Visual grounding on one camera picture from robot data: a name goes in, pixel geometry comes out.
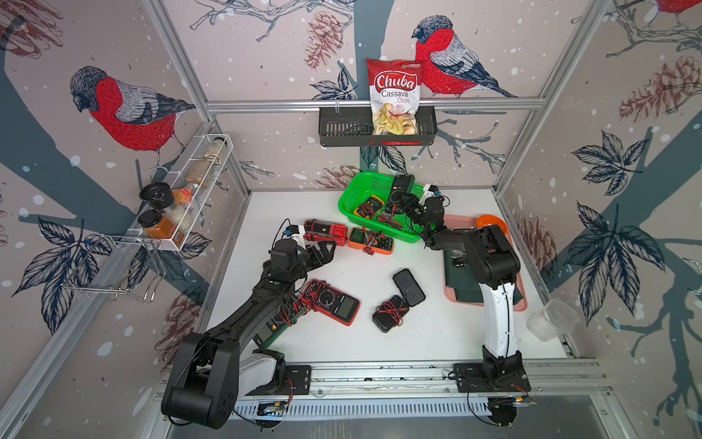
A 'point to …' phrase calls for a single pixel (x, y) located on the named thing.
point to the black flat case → (409, 287)
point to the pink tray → (469, 222)
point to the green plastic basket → (365, 197)
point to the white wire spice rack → (203, 163)
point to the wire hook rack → (119, 264)
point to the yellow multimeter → (369, 207)
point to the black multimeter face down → (402, 185)
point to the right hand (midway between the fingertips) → (395, 193)
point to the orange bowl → (486, 219)
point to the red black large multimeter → (328, 301)
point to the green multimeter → (280, 323)
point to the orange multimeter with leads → (370, 241)
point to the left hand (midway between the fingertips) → (331, 242)
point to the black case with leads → (389, 314)
